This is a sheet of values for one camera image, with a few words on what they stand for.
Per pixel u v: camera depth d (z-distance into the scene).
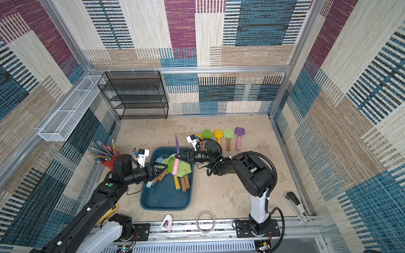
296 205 0.77
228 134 1.09
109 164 0.89
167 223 0.75
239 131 1.08
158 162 0.71
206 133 1.08
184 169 0.92
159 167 0.71
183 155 0.81
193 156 0.76
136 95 1.09
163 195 1.01
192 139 0.81
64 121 0.73
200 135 1.08
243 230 0.73
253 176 0.50
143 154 0.72
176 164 0.78
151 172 0.66
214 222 0.75
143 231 0.74
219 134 1.09
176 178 0.87
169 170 0.75
